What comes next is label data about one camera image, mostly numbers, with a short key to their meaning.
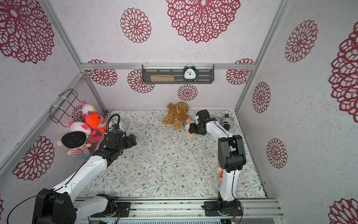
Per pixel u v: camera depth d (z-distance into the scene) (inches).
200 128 32.7
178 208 29.9
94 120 34.3
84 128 32.8
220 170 33.7
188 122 42.2
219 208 26.1
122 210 29.7
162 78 34.5
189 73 35.4
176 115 41.9
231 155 20.5
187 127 40.4
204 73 37.0
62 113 29.9
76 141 30.2
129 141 30.0
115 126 28.6
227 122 40.6
